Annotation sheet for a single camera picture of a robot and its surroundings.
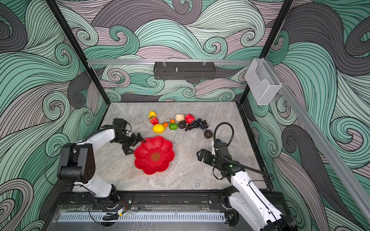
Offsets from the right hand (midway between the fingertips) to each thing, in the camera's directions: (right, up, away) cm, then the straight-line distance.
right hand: (202, 156), depth 82 cm
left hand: (-38, +5, +7) cm, 39 cm away
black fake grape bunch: (0, +17, +20) cm, 27 cm away
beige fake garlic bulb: (-14, +22, +22) cm, 34 cm away
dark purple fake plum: (+6, +11, +13) cm, 18 cm away
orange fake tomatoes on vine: (-24, +17, +22) cm, 36 cm away
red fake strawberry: (-33, +20, +22) cm, 44 cm away
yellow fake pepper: (-35, +25, +26) cm, 51 cm away
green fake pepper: (-18, +15, +19) cm, 30 cm away
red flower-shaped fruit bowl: (-30, -2, +10) cm, 32 cm away
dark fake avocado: (-12, +17, +19) cm, 28 cm away
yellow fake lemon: (-29, +14, +19) cm, 37 cm away
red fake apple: (-7, +21, +22) cm, 31 cm away
